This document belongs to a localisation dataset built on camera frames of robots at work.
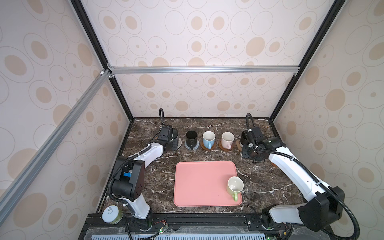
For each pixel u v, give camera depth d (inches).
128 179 18.4
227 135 38.3
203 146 40.2
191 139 38.2
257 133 24.2
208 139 37.5
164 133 29.4
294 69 36.0
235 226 28.8
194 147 39.6
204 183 32.9
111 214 28.2
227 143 37.2
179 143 40.7
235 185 32.0
